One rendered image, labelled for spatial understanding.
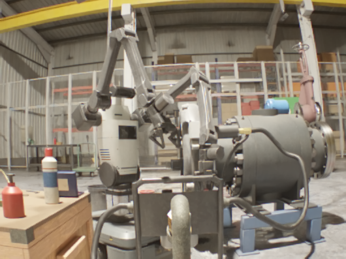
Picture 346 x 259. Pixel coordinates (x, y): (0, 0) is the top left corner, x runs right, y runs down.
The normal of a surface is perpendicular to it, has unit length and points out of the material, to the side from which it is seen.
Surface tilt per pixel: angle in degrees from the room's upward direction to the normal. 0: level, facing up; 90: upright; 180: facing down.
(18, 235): 90
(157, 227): 90
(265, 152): 84
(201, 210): 90
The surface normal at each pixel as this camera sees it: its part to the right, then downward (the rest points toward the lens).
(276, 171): 0.01, 0.29
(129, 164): 0.75, -0.08
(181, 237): 0.00, 0.02
